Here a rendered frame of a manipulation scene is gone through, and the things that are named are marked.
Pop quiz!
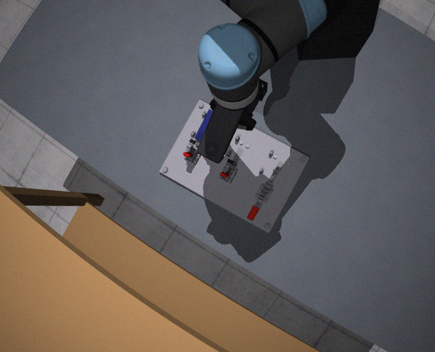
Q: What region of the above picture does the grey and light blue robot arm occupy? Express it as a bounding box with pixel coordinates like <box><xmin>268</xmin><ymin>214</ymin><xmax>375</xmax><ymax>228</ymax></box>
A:
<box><xmin>197</xmin><ymin>0</ymin><xmax>327</xmax><ymax>163</ymax></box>

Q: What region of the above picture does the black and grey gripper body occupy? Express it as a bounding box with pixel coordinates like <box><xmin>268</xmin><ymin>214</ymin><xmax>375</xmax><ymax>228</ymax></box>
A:
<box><xmin>211</xmin><ymin>78</ymin><xmax>268</xmax><ymax>126</ymax></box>

